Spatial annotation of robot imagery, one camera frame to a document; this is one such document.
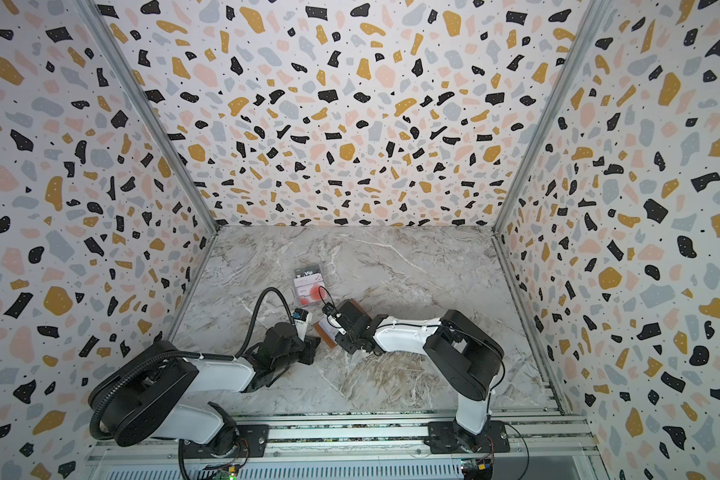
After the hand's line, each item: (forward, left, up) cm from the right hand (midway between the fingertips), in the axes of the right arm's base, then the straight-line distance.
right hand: (345, 325), depth 91 cm
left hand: (-3, +6, -1) cm, 7 cm away
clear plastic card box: (+14, +13, 0) cm, 19 cm away
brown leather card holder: (-1, +6, -3) cm, 6 cm away
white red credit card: (+11, +13, 0) cm, 17 cm away
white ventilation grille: (-36, +10, -3) cm, 37 cm away
